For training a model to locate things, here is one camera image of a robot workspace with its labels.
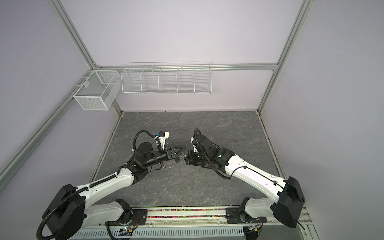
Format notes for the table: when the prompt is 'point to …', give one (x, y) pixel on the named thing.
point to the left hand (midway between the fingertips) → (185, 150)
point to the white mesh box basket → (99, 91)
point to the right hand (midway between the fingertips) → (183, 159)
